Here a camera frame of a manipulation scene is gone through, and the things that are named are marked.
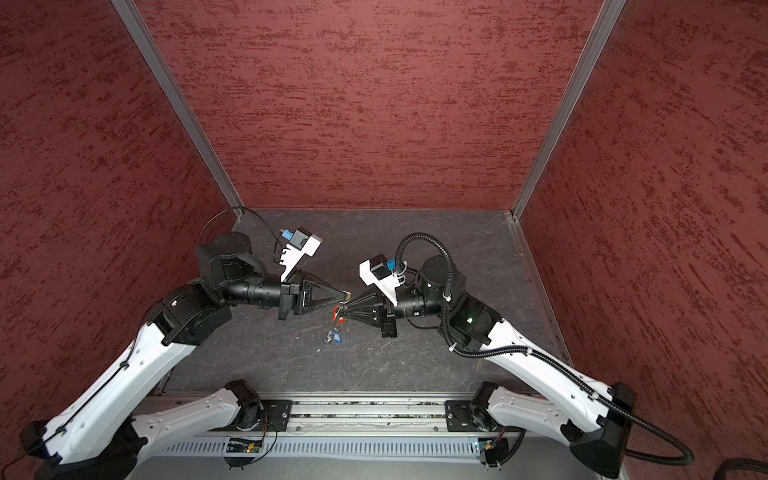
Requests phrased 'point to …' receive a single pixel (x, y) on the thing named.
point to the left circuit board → (244, 445)
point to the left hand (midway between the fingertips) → (340, 306)
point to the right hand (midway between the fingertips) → (342, 321)
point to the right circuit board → (493, 451)
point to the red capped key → (341, 321)
